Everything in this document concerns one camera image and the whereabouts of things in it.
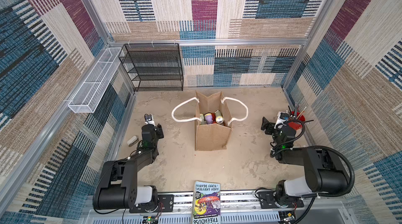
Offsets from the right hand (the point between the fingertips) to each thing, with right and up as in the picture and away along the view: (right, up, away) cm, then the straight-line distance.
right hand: (272, 120), depth 92 cm
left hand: (-67, -3, 0) cm, 67 cm away
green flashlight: (-31, +2, -2) cm, 31 cm away
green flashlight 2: (-40, +1, +5) cm, 41 cm away
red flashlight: (-34, +1, +2) cm, 34 cm away
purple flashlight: (-36, +1, +4) cm, 36 cm away
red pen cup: (+15, +3, 0) cm, 15 cm away
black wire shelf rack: (-74, +35, +17) cm, 83 cm away
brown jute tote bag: (-36, -7, -12) cm, 39 cm away
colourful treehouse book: (-38, -36, -21) cm, 56 cm away
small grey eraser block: (-80, -12, -1) cm, 81 cm away
